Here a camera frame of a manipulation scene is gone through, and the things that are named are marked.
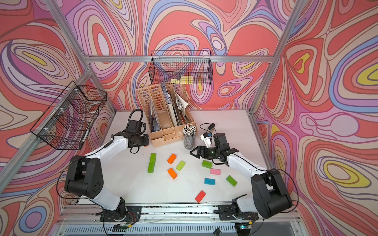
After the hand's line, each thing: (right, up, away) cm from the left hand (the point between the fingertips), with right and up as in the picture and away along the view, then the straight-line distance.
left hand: (148, 140), depth 93 cm
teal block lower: (+38, -23, -8) cm, 45 cm away
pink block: (+43, -19, -4) cm, 47 cm away
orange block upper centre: (+15, -12, 0) cm, 19 cm away
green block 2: (+3, -16, -4) cm, 17 cm away
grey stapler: (+43, +10, +12) cm, 45 cm away
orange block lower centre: (+17, -20, -6) cm, 27 cm away
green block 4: (+51, -23, -8) cm, 56 cm away
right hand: (+30, -9, -9) cm, 32 cm away
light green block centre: (+21, -15, -1) cm, 26 cm away
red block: (+32, -29, -14) cm, 45 cm away
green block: (+3, -11, +1) cm, 12 cm away
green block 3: (+37, -14, -4) cm, 40 cm away
